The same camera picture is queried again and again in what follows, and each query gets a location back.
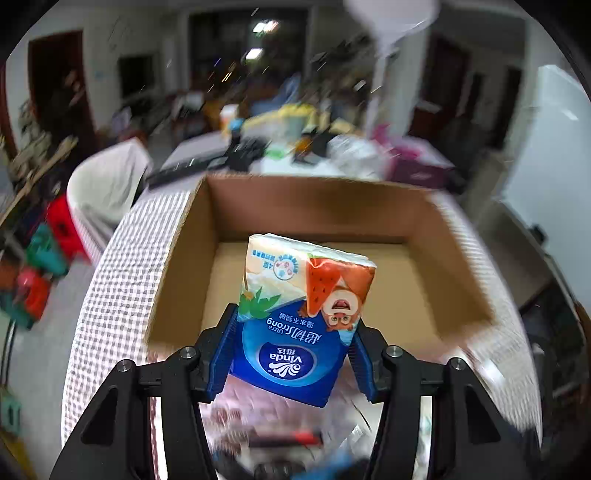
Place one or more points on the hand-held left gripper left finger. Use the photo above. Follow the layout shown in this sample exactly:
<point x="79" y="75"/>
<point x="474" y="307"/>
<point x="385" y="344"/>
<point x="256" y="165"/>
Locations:
<point x="221" y="364"/>

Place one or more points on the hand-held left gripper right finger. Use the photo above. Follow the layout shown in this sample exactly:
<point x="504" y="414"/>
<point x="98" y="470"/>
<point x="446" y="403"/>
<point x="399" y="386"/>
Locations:
<point x="364" y="364"/>

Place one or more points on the tissue pack with cartoon print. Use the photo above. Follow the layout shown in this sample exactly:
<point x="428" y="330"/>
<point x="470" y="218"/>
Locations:
<point x="286" y="332"/>

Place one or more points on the brown cardboard box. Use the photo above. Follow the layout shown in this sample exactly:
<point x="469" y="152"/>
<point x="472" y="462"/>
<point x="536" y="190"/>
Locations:
<point x="323" y="207"/>

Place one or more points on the long black case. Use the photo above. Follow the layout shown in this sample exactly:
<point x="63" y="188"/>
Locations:
<point x="184" y="170"/>

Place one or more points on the magenta box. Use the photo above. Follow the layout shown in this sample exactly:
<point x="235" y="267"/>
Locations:
<point x="415" y="170"/>

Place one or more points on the red bag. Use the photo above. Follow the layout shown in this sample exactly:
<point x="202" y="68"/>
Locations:
<point x="32" y="293"/>

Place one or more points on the chair under white cloth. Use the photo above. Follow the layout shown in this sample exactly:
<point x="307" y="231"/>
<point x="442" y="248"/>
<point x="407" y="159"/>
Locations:
<point x="106" y="184"/>

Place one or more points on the red plastic stool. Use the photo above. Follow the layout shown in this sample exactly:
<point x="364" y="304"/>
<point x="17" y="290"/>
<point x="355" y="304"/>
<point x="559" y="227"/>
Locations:
<point x="62" y="221"/>

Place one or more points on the green plastic stool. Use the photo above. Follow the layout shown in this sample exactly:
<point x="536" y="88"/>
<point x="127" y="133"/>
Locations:
<point x="10" y="413"/>

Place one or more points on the white whiteboard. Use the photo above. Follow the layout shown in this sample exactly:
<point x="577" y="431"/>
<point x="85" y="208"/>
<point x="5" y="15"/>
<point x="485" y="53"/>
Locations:
<point x="554" y="161"/>

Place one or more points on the black wall television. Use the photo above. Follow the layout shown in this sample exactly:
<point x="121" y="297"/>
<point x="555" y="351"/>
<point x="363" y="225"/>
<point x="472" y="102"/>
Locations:
<point x="136" y="76"/>

